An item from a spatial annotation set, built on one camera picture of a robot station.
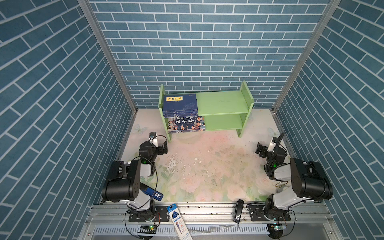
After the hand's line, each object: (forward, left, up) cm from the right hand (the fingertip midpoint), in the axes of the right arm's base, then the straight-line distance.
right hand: (266, 143), depth 94 cm
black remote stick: (-39, +20, -3) cm, 44 cm away
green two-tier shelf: (+5, +29, +22) cm, 37 cm away
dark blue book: (+4, +53, +25) cm, 59 cm away
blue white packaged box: (-46, +48, -4) cm, 67 cm away
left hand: (-4, +67, +2) cm, 68 cm away
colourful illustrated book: (+3, +54, +10) cm, 55 cm away
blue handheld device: (-35, +64, -2) cm, 73 cm away
